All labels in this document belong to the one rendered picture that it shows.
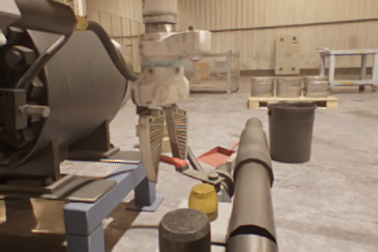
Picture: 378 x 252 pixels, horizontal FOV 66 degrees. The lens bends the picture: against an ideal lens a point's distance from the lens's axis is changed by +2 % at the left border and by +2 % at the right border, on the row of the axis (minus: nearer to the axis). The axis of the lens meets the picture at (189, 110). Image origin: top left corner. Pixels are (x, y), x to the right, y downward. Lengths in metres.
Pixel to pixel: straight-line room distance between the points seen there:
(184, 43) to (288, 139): 1.58
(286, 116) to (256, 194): 1.73
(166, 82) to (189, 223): 0.25
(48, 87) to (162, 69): 0.51
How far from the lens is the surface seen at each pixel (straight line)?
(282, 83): 4.48
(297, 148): 1.97
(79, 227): 0.95
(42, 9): 0.69
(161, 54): 0.45
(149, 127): 0.46
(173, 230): 0.26
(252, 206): 0.17
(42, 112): 0.61
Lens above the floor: 0.64
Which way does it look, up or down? 9 degrees down
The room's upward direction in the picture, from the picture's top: 2 degrees counter-clockwise
